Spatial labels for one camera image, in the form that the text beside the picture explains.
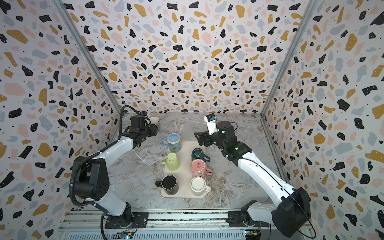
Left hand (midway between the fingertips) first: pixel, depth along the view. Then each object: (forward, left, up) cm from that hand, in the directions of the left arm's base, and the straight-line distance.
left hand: (155, 125), depth 91 cm
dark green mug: (-16, -26, -7) cm, 32 cm away
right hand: (-13, -27, +12) cm, 32 cm away
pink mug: (-26, -26, -6) cm, 38 cm away
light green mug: (-21, -11, -9) cm, 25 cm away
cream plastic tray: (-24, -17, -18) cm, 34 cm away
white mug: (-34, -26, -10) cm, 44 cm away
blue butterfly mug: (-8, -11, -7) cm, 15 cm away
